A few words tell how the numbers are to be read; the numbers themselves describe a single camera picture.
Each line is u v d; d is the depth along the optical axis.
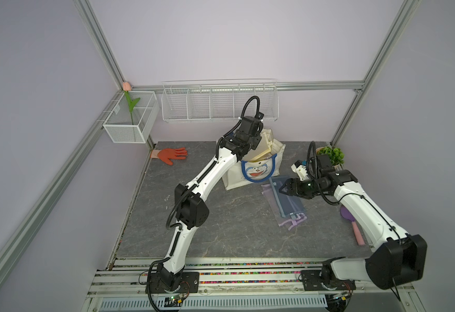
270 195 0.98
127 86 0.90
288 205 0.94
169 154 1.16
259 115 0.72
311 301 0.71
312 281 0.74
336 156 0.95
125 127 0.77
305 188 0.68
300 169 0.75
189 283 0.74
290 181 0.71
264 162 0.87
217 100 1.03
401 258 0.40
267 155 0.96
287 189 0.74
